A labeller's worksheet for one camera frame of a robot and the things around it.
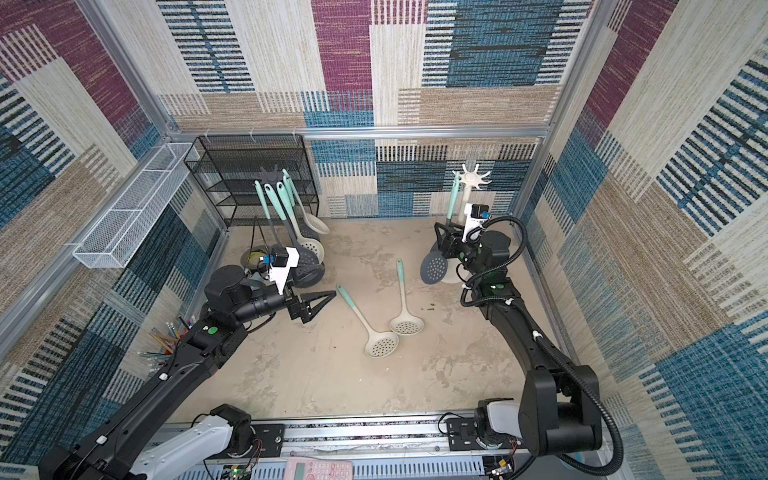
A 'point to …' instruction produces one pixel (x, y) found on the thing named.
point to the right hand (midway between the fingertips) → (446, 228)
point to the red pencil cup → (160, 345)
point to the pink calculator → (298, 468)
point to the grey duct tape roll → (253, 256)
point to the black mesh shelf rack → (226, 167)
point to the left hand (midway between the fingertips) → (327, 280)
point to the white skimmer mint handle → (313, 222)
